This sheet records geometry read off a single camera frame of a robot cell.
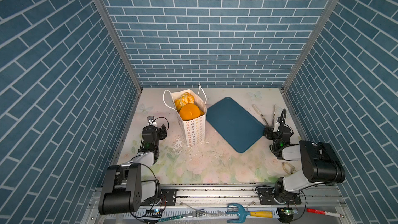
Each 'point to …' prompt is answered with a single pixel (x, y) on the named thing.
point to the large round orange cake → (189, 111)
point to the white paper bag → (193, 130)
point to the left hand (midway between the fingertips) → (157, 125)
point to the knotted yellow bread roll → (186, 98)
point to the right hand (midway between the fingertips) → (274, 125)
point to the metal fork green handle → (197, 213)
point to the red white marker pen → (325, 212)
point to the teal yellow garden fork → (241, 213)
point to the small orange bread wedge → (178, 104)
